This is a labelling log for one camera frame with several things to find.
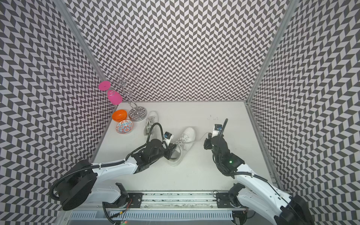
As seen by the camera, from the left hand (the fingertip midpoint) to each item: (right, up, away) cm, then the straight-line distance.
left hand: (175, 146), depth 84 cm
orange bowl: (-44, +18, +20) cm, 52 cm away
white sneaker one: (-17, +16, +13) cm, 27 cm away
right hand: (+20, +7, -4) cm, 21 cm away
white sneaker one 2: (+5, +2, -3) cm, 6 cm away
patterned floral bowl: (-39, +10, +18) cm, 44 cm away
